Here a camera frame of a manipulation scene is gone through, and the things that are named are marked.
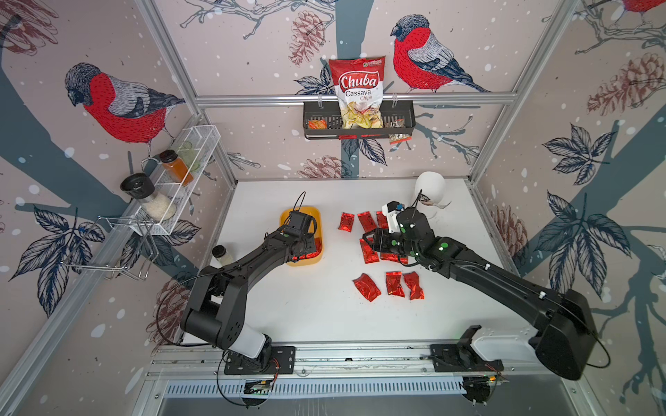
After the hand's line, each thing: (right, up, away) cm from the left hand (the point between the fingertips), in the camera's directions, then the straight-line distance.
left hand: (310, 238), depth 92 cm
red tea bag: (+22, +5, +13) cm, 26 cm away
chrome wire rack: (-41, +3, -33) cm, 53 cm away
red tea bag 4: (+29, -15, -5) cm, 33 cm away
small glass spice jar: (-31, -4, -4) cm, 32 cm away
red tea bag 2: (+22, -7, +3) cm, 23 cm away
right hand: (+19, +3, -14) cm, 24 cm away
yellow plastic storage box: (+2, +3, +6) cm, 7 cm away
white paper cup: (+47, +20, +9) cm, 52 cm away
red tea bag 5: (+35, -14, -5) cm, 38 cm away
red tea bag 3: (+20, -16, -6) cm, 26 cm away
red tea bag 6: (+2, -4, +4) cm, 7 cm away
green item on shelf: (-38, +29, -12) cm, 50 cm away
